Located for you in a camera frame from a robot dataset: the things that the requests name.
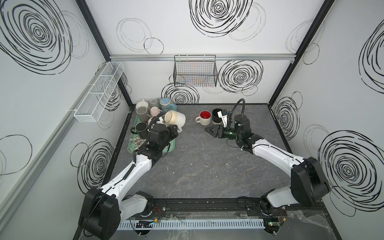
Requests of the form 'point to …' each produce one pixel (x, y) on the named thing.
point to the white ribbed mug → (143, 103)
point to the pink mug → (154, 111)
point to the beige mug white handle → (173, 117)
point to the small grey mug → (154, 102)
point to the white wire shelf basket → (90, 109)
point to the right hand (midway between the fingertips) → (205, 130)
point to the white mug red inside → (204, 118)
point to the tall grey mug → (142, 112)
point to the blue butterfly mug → (166, 105)
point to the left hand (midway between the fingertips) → (178, 125)
